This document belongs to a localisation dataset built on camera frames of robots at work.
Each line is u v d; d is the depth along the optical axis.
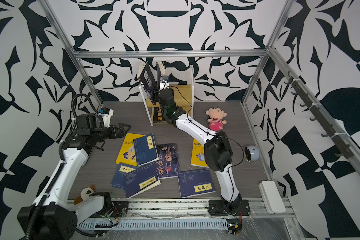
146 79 0.83
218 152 0.52
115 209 0.73
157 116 1.05
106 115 0.69
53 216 0.37
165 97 0.63
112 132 0.67
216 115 1.04
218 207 0.74
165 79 0.69
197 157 0.91
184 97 0.76
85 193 0.76
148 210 0.76
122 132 0.69
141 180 0.81
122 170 0.85
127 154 0.91
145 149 0.93
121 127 0.69
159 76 0.91
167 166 0.87
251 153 0.85
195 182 0.82
